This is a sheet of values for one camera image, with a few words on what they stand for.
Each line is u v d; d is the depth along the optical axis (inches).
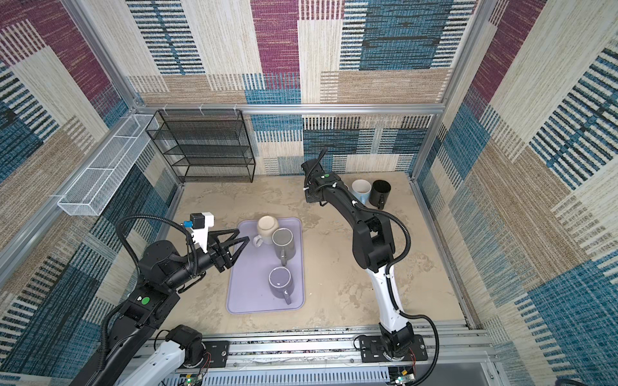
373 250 23.0
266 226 36.1
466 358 28.8
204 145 43.4
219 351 29.3
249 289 33.2
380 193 41.0
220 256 22.3
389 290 23.9
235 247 23.9
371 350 28.8
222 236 25.7
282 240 33.6
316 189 27.9
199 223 22.0
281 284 31.5
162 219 20.0
